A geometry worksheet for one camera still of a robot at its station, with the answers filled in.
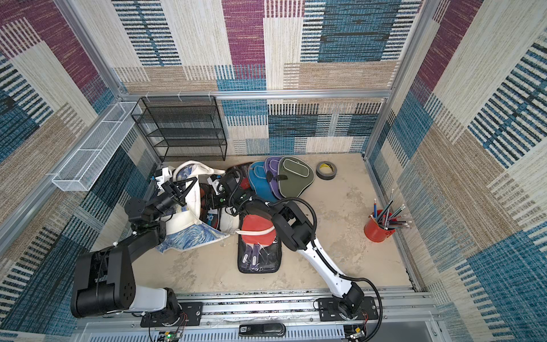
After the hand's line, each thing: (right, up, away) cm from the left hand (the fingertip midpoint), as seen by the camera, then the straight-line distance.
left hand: (198, 182), depth 74 cm
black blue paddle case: (+19, -1, +26) cm, 32 cm away
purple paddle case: (+24, +8, +34) cm, 43 cm away
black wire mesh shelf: (-21, +27, +37) cm, 50 cm away
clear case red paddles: (+20, -28, +11) cm, 36 cm away
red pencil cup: (+68, -21, +17) cm, 74 cm away
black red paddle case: (+9, +3, +38) cm, 39 cm away
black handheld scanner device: (+22, -45, -7) cm, 51 cm away
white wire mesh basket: (-37, +5, -1) cm, 38 cm away
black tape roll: (+53, +5, +42) cm, 68 cm away
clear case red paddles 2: (-2, -15, +20) cm, 26 cm away
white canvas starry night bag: (-7, -17, +5) cm, 19 cm away
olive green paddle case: (+39, +3, +34) cm, 51 cm away
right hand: (-4, -10, +22) cm, 24 cm away
